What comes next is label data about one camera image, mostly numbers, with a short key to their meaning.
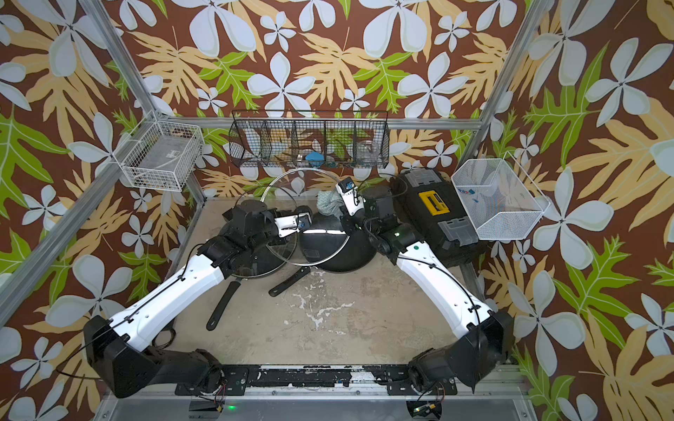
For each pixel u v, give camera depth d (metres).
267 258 0.79
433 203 0.96
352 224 0.66
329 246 0.78
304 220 0.63
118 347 0.38
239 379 0.74
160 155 0.86
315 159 0.94
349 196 0.63
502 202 0.83
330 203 0.72
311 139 0.97
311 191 1.27
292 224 0.64
